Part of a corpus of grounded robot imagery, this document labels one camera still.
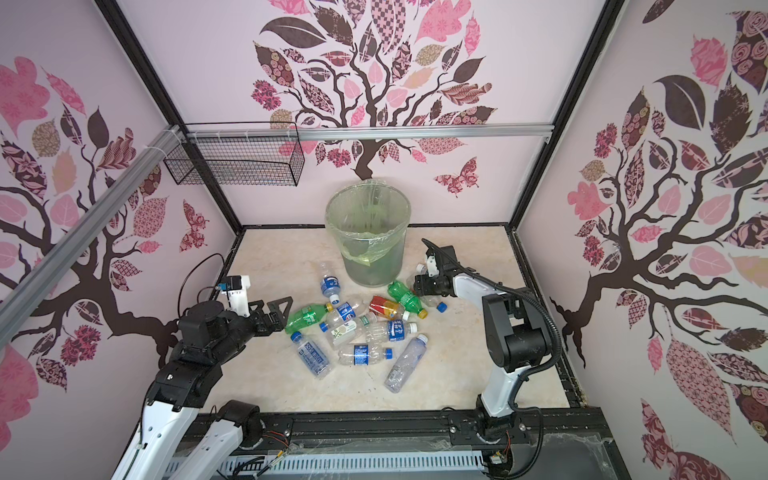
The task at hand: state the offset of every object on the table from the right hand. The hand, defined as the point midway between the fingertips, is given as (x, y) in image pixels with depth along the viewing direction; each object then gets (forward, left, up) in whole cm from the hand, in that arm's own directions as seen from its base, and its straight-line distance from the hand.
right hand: (426, 281), depth 98 cm
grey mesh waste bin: (+4, +14, +1) cm, 15 cm away
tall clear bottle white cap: (-25, +6, -3) cm, 26 cm away
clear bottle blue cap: (-12, +26, +1) cm, 29 cm away
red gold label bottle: (-11, +11, +1) cm, 16 cm away
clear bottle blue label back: (-1, +32, 0) cm, 32 cm away
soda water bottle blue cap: (-26, +34, +1) cm, 43 cm away
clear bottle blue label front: (-25, +20, +1) cm, 32 cm away
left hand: (-19, +39, +19) cm, 48 cm away
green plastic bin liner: (+21, +19, +10) cm, 30 cm away
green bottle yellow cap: (-13, +38, +1) cm, 40 cm away
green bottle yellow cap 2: (-7, +7, +1) cm, 10 cm away
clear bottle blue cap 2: (-7, -2, -2) cm, 7 cm away
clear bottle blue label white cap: (-18, +14, +1) cm, 23 cm away
